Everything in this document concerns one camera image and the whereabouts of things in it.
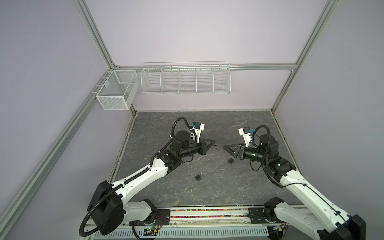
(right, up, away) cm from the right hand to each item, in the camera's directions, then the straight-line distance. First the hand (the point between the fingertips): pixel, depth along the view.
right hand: (225, 148), depth 71 cm
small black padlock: (-13, -19, +16) cm, 28 cm away
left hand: (-5, +2, 0) cm, 5 cm away
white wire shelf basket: (-20, +42, +26) cm, 54 cm away
